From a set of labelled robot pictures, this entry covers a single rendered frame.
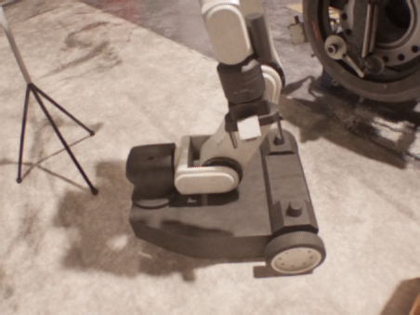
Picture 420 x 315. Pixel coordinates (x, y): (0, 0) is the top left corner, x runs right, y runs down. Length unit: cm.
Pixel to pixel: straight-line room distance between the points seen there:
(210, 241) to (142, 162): 34
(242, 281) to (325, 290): 28
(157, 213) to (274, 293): 48
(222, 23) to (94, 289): 99
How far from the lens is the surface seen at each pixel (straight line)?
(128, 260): 124
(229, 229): 104
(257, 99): 66
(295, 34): 171
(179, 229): 106
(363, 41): 147
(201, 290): 113
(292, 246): 98
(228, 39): 56
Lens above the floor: 101
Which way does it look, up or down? 41 degrees down
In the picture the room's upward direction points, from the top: 7 degrees counter-clockwise
